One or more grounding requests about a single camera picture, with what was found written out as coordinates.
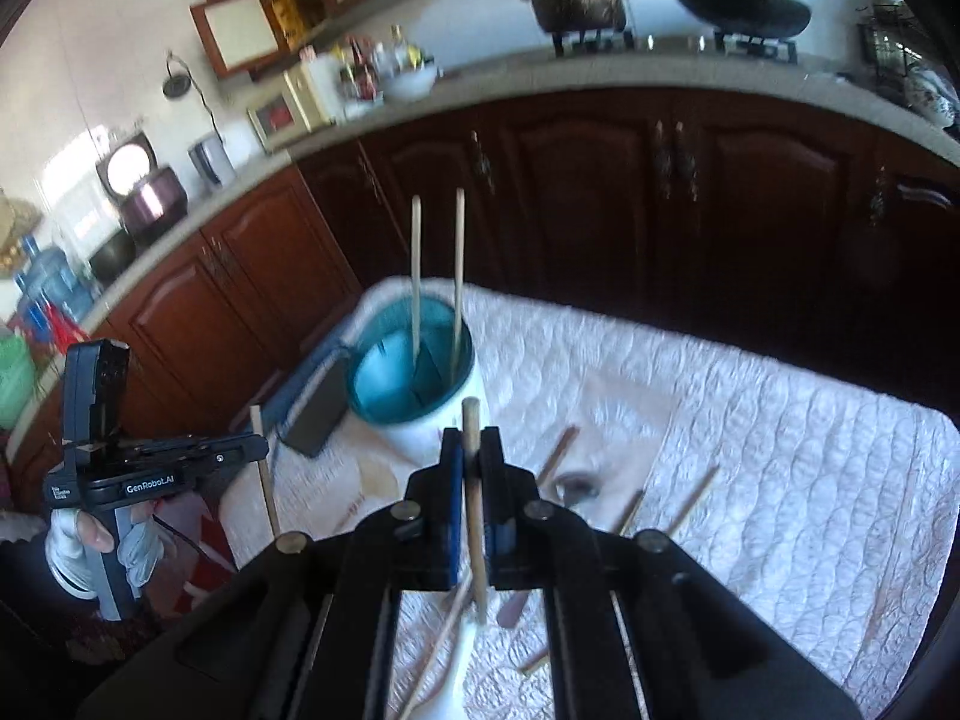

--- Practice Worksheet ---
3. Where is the white gloved left hand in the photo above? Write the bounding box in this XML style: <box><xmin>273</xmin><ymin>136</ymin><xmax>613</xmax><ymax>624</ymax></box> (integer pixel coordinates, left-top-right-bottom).
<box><xmin>44</xmin><ymin>502</ymin><xmax>164</xmax><ymax>600</ymax></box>

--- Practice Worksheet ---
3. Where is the light wooden chopstick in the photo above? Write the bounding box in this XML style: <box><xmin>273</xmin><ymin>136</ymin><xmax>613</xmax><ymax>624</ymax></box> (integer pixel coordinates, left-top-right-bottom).
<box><xmin>397</xmin><ymin>571</ymin><xmax>472</xmax><ymax>720</ymax></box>

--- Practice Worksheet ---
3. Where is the brown chopstick right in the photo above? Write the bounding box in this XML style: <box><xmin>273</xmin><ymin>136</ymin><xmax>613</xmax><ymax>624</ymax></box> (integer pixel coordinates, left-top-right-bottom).
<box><xmin>665</xmin><ymin>465</ymin><xmax>719</xmax><ymax>538</ymax></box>

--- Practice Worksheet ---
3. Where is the dark short chopstick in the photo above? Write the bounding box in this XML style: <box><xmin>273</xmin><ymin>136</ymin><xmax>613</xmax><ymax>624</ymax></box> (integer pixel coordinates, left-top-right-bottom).
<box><xmin>617</xmin><ymin>489</ymin><xmax>646</xmax><ymax>536</ymax></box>

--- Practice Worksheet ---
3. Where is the white quilted table cloth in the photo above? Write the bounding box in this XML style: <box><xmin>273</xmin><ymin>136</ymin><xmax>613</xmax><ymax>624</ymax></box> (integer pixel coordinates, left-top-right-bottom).
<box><xmin>263</xmin><ymin>278</ymin><xmax>958</xmax><ymax>718</ymax></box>

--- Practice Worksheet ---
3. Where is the blue water jug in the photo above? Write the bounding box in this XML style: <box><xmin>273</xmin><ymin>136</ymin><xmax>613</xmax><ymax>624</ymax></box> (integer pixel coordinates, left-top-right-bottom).
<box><xmin>14</xmin><ymin>236</ymin><xmax>94</xmax><ymax>325</ymax></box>

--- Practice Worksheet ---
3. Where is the metal spoon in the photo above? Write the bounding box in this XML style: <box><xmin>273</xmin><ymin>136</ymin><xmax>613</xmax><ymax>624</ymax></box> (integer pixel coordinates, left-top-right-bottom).
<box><xmin>555</xmin><ymin>473</ymin><xmax>601</xmax><ymax>509</ymax></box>

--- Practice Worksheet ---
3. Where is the black phone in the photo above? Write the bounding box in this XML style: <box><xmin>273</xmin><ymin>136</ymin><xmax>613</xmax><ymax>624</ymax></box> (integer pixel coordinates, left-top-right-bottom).
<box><xmin>280</xmin><ymin>356</ymin><xmax>348</xmax><ymax>458</ymax></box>

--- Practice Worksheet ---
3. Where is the brown wooden chopstick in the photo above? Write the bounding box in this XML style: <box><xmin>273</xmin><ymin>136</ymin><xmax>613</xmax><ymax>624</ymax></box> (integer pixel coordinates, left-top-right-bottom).
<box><xmin>537</xmin><ymin>426</ymin><xmax>579</xmax><ymax>488</ymax></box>

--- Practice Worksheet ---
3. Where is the rice cooker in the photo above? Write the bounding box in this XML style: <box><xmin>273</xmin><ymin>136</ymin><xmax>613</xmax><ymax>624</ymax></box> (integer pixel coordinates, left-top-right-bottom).
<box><xmin>96</xmin><ymin>132</ymin><xmax>187</xmax><ymax>249</ymax></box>

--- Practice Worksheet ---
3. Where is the white floral cup teal inside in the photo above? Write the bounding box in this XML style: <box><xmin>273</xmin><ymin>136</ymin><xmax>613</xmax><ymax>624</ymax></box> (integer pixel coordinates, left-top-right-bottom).
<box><xmin>347</xmin><ymin>294</ymin><xmax>490</xmax><ymax>466</ymax></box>

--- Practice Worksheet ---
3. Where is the silver kettle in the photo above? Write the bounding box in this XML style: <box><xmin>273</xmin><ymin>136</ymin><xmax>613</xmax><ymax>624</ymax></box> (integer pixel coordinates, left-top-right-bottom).
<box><xmin>189</xmin><ymin>132</ymin><xmax>236</xmax><ymax>190</ymax></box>

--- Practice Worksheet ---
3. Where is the chopstick standing in cup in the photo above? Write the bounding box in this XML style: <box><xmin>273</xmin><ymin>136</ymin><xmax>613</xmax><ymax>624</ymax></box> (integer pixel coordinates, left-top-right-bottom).
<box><xmin>410</xmin><ymin>195</ymin><xmax>423</xmax><ymax>367</ymax></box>

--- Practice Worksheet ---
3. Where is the microwave oven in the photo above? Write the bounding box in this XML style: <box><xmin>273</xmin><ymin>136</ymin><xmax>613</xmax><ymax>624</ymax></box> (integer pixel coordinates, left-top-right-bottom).
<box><xmin>245</xmin><ymin>65</ymin><xmax>335</xmax><ymax>153</ymax></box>

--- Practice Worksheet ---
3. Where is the white bowl on counter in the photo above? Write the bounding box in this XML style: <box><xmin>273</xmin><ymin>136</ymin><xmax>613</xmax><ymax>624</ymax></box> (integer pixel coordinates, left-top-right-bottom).
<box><xmin>381</xmin><ymin>64</ymin><xmax>438</xmax><ymax>104</ymax></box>

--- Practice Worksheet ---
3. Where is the black wok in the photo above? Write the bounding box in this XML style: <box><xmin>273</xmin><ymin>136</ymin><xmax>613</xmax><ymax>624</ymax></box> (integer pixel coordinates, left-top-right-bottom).
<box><xmin>679</xmin><ymin>0</ymin><xmax>812</xmax><ymax>39</ymax></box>

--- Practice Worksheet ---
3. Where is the cooking pot with lid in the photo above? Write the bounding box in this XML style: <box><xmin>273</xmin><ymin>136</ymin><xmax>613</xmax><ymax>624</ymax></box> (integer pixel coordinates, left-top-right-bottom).
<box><xmin>526</xmin><ymin>0</ymin><xmax>626</xmax><ymax>36</ymax></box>

